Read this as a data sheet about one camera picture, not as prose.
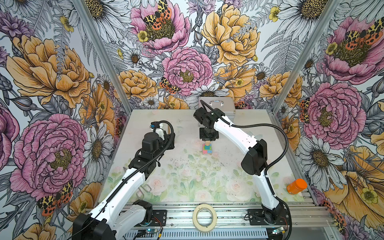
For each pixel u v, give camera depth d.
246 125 0.59
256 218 0.73
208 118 0.65
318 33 0.80
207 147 0.92
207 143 0.91
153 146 0.59
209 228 0.69
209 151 0.94
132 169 0.53
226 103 1.07
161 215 0.75
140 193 0.82
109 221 0.40
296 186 0.76
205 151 0.94
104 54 0.88
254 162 0.54
